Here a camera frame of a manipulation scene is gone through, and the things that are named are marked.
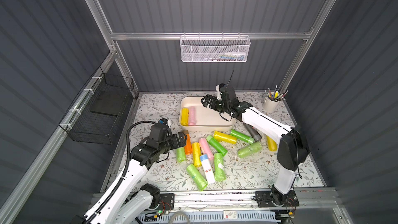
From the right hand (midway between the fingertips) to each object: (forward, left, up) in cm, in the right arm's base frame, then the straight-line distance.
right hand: (208, 101), depth 85 cm
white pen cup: (+12, -44, -19) cm, 49 cm away
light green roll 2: (-30, -6, -19) cm, 36 cm away
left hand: (-21, +14, -5) cm, 26 cm away
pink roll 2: (-18, +1, -20) cm, 27 cm away
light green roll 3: (-20, -23, -19) cm, 36 cm away
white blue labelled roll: (-31, 0, -18) cm, 35 cm away
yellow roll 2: (-23, +6, -19) cm, 30 cm away
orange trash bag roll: (-18, +11, -20) cm, 30 cm away
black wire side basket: (-15, +54, +5) cm, 56 cm away
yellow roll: (+3, +15, -19) cm, 25 cm away
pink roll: (+4, +10, -19) cm, 22 cm away
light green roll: (-23, +16, -20) cm, 34 cm away
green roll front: (-36, +4, -19) cm, 42 cm away
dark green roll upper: (-10, -21, -21) cm, 31 cm away
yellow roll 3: (-11, -9, -20) cm, 25 cm away
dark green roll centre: (-17, -5, -20) cm, 27 cm away
